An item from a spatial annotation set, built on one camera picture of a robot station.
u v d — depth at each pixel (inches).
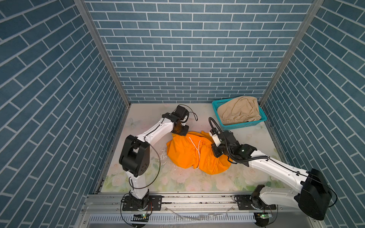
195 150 34.3
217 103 43.6
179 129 30.4
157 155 18.6
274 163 19.4
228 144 23.8
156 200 29.3
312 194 15.7
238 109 43.1
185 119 30.7
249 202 28.4
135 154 19.9
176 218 27.8
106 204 29.7
